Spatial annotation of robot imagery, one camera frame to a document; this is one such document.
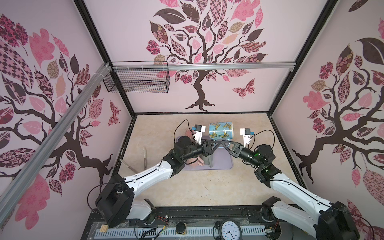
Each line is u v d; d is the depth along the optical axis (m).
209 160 0.87
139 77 0.95
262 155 0.57
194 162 0.70
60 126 0.57
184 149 0.57
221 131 0.67
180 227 0.63
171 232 0.70
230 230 0.68
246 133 0.66
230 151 0.66
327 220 0.39
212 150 0.66
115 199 0.42
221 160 0.92
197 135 0.66
